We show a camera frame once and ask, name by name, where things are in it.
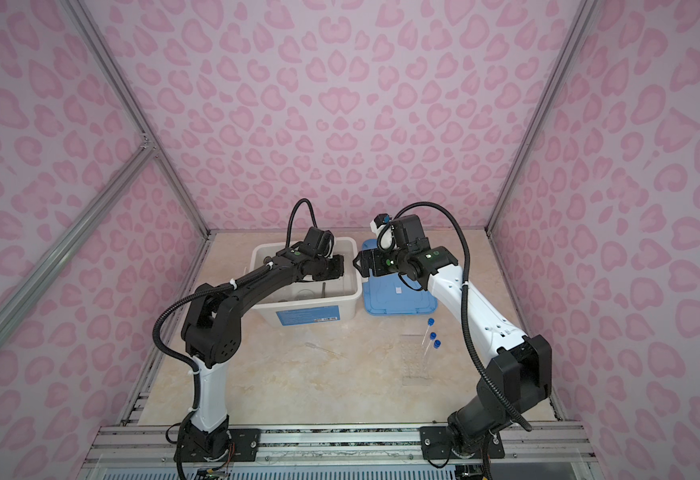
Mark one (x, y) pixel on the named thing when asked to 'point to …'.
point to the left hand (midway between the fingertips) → (348, 264)
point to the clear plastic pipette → (312, 345)
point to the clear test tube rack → (415, 361)
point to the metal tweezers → (324, 290)
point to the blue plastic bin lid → (389, 295)
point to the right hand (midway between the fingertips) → (369, 256)
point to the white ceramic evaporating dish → (305, 294)
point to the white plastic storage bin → (311, 301)
